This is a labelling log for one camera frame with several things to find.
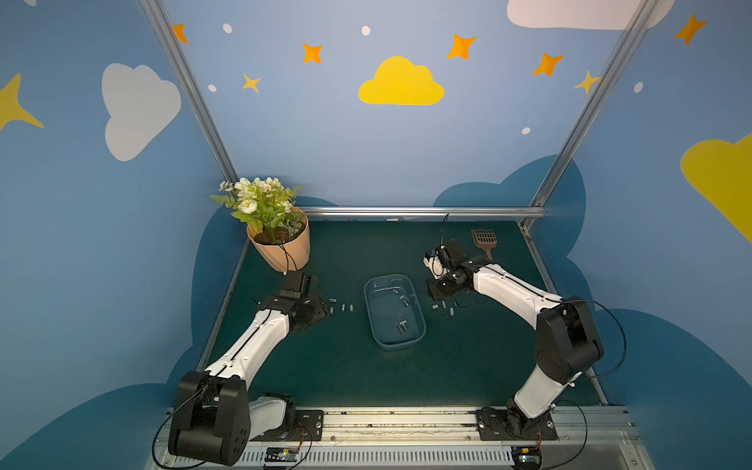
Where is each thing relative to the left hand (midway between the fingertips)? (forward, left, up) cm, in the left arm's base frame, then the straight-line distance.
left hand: (319, 308), depth 88 cm
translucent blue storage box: (+2, -24, -8) cm, 25 cm away
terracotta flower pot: (+18, +12, +8) cm, 23 cm away
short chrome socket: (+5, -37, -7) cm, 38 cm away
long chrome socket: (+4, -43, -7) cm, 43 cm away
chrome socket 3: (+7, -40, -8) cm, 42 cm away
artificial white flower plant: (+22, +16, +22) cm, 35 cm away
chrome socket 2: (+4, -9, -7) cm, 12 cm away
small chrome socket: (+4, -2, -7) cm, 9 cm away
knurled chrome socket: (+7, -3, -7) cm, 10 cm away
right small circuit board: (-35, -57, -10) cm, 68 cm away
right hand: (+8, -36, +1) cm, 37 cm away
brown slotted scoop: (+36, -60, -6) cm, 70 cm away
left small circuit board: (-36, +5, -9) cm, 38 cm away
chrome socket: (+4, -6, -7) cm, 10 cm away
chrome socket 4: (-2, -39, +9) cm, 41 cm away
